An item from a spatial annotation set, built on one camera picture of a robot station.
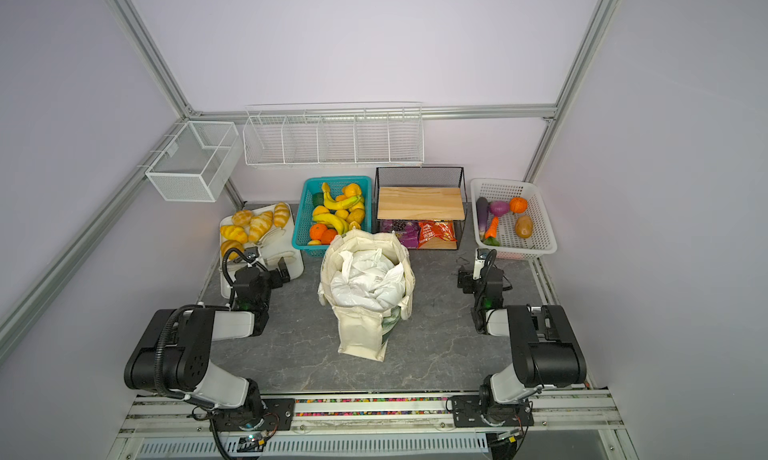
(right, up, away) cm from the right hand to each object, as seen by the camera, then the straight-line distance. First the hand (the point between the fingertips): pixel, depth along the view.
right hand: (480, 268), depth 94 cm
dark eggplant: (+6, +21, +18) cm, 28 cm away
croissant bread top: (-85, +17, +18) cm, 89 cm away
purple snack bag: (-22, +12, +9) cm, 27 cm away
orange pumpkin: (+20, +22, +19) cm, 35 cm away
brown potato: (+20, +14, +14) cm, 28 cm away
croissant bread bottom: (-85, +7, +10) cm, 86 cm away
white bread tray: (-70, +8, +15) cm, 72 cm away
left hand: (-67, +2, -1) cm, 67 cm away
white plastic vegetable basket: (+18, +17, +22) cm, 33 cm away
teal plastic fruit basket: (-52, +21, +18) cm, 59 cm away
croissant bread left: (-86, +11, +14) cm, 88 cm away
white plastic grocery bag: (-34, -2, -14) cm, 37 cm away
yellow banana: (-48, +22, +15) cm, 55 cm away
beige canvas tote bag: (-35, -14, -20) cm, 42 cm away
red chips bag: (-11, +12, +12) cm, 20 cm away
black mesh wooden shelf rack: (-18, +21, +5) cm, 28 cm away
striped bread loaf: (-77, +14, +15) cm, 80 cm away
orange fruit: (-43, +27, +18) cm, 55 cm away
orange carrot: (+8, +12, +13) cm, 20 cm away
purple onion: (+12, +20, +18) cm, 30 cm away
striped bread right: (-71, +18, +20) cm, 76 cm away
